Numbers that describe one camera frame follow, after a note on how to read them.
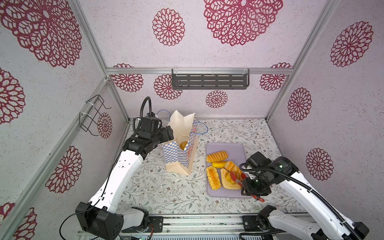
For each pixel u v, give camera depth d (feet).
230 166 2.79
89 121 2.49
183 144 2.44
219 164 2.96
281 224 1.91
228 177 2.67
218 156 3.10
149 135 1.77
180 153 2.63
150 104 2.07
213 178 2.80
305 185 1.40
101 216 1.22
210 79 3.26
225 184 2.73
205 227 2.41
